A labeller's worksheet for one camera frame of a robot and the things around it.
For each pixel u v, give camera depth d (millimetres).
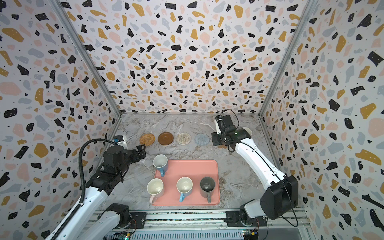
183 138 1063
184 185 834
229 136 562
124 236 702
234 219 734
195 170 963
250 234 716
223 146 1040
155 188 812
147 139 1061
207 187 816
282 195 406
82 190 468
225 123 606
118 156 568
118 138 650
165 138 1063
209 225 736
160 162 898
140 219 733
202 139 1063
